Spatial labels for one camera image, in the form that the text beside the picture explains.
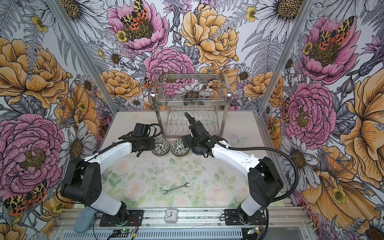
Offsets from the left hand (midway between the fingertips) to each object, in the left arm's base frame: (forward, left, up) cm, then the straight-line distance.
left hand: (151, 148), depth 92 cm
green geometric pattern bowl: (+3, -5, -4) cm, 7 cm away
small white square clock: (-34, -14, -5) cm, 38 cm away
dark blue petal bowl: (+1, -28, -4) cm, 28 cm away
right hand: (0, -25, +8) cm, 26 cm away
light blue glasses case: (-36, +26, -4) cm, 44 cm away
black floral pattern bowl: (+3, -15, -4) cm, 16 cm away
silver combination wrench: (-23, -10, -7) cm, 26 cm away
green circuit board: (-41, +8, -9) cm, 43 cm away
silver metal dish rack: (+43, -35, +5) cm, 56 cm away
